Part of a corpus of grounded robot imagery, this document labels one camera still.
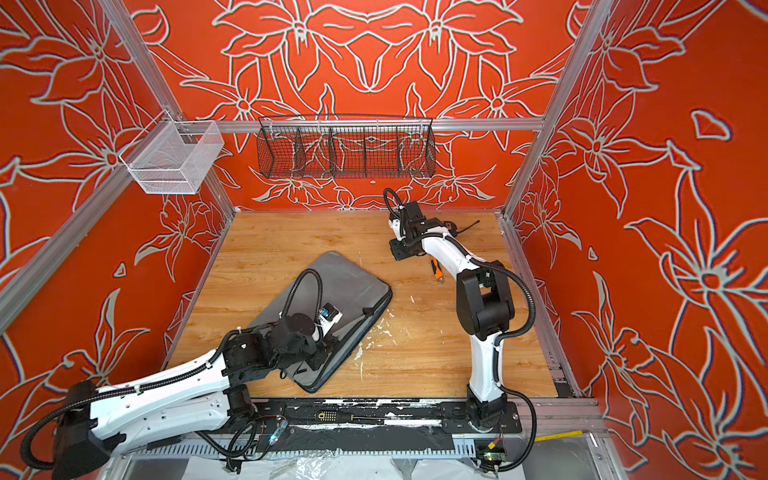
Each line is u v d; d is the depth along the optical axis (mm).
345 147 1000
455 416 727
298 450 696
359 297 892
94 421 411
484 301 525
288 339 557
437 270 1005
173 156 919
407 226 761
